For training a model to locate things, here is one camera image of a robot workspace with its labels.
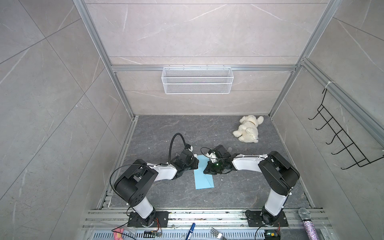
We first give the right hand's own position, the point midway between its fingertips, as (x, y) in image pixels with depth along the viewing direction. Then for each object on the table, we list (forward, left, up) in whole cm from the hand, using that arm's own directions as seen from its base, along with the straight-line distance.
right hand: (204, 171), depth 90 cm
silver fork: (-31, -4, +1) cm, 32 cm away
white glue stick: (+6, -5, +9) cm, 12 cm away
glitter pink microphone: (-25, -48, +4) cm, 55 cm away
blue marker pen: (-30, +8, +2) cm, 32 cm away
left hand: (+7, +3, +3) cm, 9 cm away
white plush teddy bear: (+23, -31, +10) cm, 39 cm away
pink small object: (-31, +42, +4) cm, 52 cm away
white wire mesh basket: (+53, +2, +30) cm, 61 cm away
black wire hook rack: (-9, -63, +31) cm, 71 cm away
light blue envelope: (-6, +1, 0) cm, 6 cm away
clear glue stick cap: (+15, -19, 0) cm, 24 cm away
